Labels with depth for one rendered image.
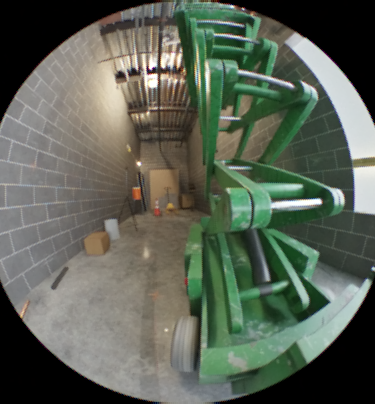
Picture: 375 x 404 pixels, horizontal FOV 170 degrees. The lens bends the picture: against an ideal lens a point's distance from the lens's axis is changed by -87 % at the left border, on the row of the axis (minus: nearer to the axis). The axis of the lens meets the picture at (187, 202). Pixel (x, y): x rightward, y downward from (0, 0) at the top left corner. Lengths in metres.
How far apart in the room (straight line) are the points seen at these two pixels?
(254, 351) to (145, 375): 0.59
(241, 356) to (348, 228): 1.48
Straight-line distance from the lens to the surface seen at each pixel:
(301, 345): 0.23
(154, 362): 0.84
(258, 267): 0.66
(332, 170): 1.64
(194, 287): 0.60
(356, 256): 1.70
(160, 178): 7.99
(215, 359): 0.35
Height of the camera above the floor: 0.80
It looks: 3 degrees down
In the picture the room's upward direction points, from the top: 3 degrees counter-clockwise
